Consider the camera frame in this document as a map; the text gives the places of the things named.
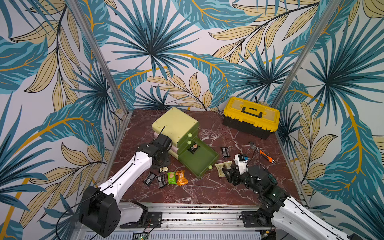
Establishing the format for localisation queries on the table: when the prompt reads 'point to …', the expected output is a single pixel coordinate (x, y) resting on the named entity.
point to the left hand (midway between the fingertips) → (163, 165)
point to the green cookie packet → (172, 178)
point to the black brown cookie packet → (192, 148)
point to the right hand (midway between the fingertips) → (227, 168)
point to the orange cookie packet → (181, 180)
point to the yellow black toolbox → (254, 118)
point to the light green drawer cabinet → (179, 127)
